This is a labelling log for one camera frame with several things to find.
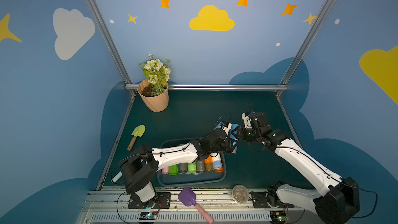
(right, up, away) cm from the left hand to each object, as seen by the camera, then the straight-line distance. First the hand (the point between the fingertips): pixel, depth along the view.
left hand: (239, 143), depth 77 cm
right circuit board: (+17, -34, -5) cm, 38 cm away
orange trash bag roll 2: (-10, -16, +5) cm, 19 cm away
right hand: (-1, +6, +4) cm, 7 cm away
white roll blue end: (-11, -10, +3) cm, 15 cm away
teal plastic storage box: (-27, -20, +3) cm, 33 cm away
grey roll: (-20, -12, +1) cm, 23 cm away
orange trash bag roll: (-16, -11, +2) cm, 19 cm away
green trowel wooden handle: (-60, +2, +22) cm, 63 cm away
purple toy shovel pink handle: (-26, -26, -2) cm, 37 cm away
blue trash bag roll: (-3, +8, +2) cm, 9 cm away
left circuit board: (-44, -33, -5) cm, 56 cm away
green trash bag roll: (-34, -15, +3) cm, 37 cm away
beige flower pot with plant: (-49, +29, +21) cm, 61 cm away
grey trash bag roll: (-29, -13, +2) cm, 32 cm away
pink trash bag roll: (-38, -16, +4) cm, 42 cm away
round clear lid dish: (-1, -23, -5) cm, 23 cm away
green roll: (-24, -12, 0) cm, 27 cm away
